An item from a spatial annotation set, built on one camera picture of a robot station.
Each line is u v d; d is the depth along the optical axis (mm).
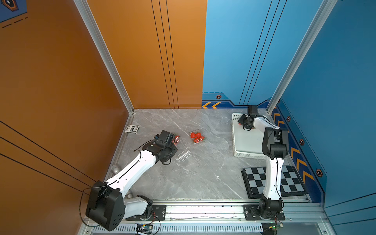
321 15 718
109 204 397
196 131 1046
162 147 628
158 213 741
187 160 911
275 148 621
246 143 992
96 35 786
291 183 795
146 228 712
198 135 1021
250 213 725
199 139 973
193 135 1021
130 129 1056
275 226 698
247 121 870
